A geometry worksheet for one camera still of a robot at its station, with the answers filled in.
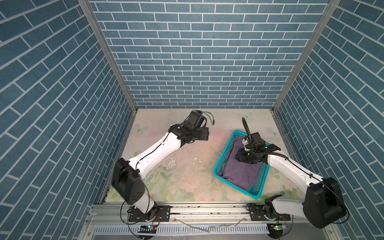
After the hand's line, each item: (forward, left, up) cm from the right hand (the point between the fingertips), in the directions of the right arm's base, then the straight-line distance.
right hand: (237, 156), depth 86 cm
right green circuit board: (-33, -18, -11) cm, 39 cm away
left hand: (+5, +19, +13) cm, 24 cm away
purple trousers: (-10, -3, -1) cm, 10 cm away
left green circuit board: (-38, +44, -10) cm, 59 cm away
